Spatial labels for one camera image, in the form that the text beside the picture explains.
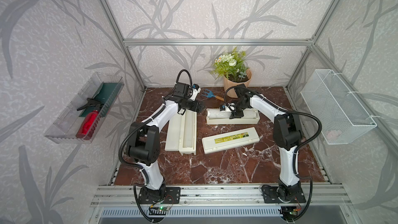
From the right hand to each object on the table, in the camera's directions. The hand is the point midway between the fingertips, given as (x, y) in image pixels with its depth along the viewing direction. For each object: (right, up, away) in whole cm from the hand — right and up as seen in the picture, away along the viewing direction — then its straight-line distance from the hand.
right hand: (231, 109), depth 99 cm
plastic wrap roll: (-9, -3, -8) cm, 12 cm away
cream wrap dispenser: (+9, -8, +6) cm, 14 cm away
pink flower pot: (-1, +18, +3) cm, 18 cm away
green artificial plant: (0, +27, -6) cm, 28 cm away
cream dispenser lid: (-2, -18, -9) cm, 20 cm away
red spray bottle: (-61, -3, -40) cm, 73 cm away
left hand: (-20, +4, -7) cm, 22 cm away
